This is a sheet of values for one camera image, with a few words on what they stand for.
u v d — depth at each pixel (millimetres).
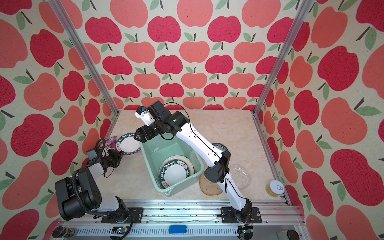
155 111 556
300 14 718
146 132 616
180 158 932
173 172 860
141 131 616
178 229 701
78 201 417
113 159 795
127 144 956
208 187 834
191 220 733
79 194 415
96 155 703
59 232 620
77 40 806
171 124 515
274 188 781
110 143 1173
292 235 609
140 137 617
